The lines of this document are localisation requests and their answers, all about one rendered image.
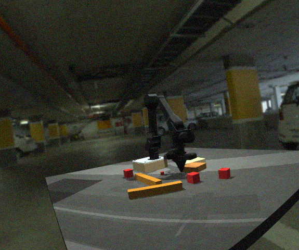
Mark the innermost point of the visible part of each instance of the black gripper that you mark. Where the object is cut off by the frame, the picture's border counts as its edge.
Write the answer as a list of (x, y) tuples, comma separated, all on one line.
[(181, 160)]

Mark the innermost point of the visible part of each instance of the long orange bar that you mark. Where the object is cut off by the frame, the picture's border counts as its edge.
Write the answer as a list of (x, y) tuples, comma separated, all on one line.
[(148, 180), (155, 189)]

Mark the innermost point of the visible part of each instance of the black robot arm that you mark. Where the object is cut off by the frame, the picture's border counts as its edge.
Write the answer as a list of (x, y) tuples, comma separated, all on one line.
[(179, 132)]

